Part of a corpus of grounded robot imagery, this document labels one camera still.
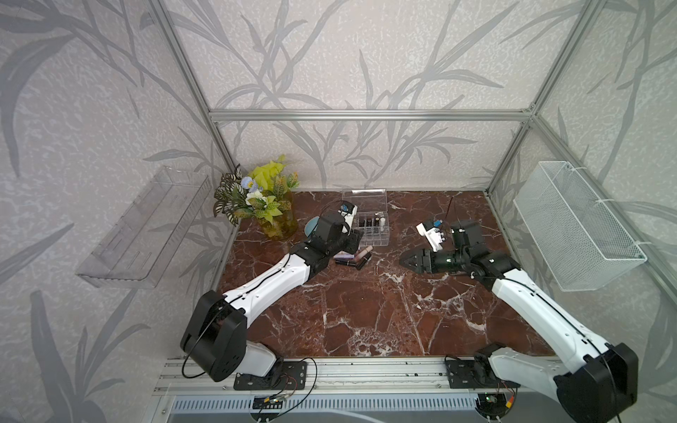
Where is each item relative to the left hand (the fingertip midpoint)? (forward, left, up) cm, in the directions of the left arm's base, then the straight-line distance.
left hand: (358, 230), depth 83 cm
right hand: (-11, -13, +1) cm, 18 cm away
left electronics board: (-43, +25, -19) cm, 54 cm away
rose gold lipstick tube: (+3, -2, -18) cm, 19 cm away
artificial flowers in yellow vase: (+12, +32, +3) cm, 34 cm away
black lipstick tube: (-2, 0, -19) cm, 19 cm away
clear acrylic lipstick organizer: (+17, -6, -14) cm, 22 cm away
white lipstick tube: (+14, -10, -13) cm, 21 cm away
